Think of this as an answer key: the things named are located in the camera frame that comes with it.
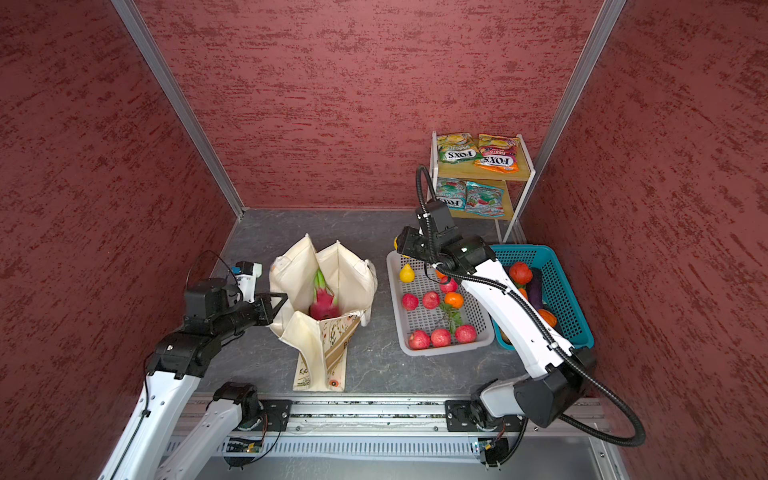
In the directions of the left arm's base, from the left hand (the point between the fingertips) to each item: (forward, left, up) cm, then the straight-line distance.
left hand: (286, 303), depth 73 cm
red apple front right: (-1, -48, -14) cm, 50 cm away
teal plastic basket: (+11, -78, -13) cm, 80 cm away
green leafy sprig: (+4, -46, -16) cm, 49 cm away
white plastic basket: (+8, -41, -19) cm, 45 cm away
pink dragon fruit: (+5, -7, -12) cm, 15 cm away
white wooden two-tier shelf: (+57, -74, -7) cm, 94 cm away
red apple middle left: (+9, -32, -15) cm, 36 cm away
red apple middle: (+9, -39, -15) cm, 43 cm away
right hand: (+11, -28, +9) cm, 32 cm away
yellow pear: (+19, -32, -16) cm, 40 cm away
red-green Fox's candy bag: (+39, -57, 0) cm, 69 cm away
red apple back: (+15, -45, -16) cm, 50 cm away
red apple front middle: (-3, -40, -14) cm, 43 cm away
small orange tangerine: (+9, -46, -14) cm, 49 cm away
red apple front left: (-4, -34, -14) cm, 37 cm away
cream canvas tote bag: (-10, -10, -2) cm, 14 cm away
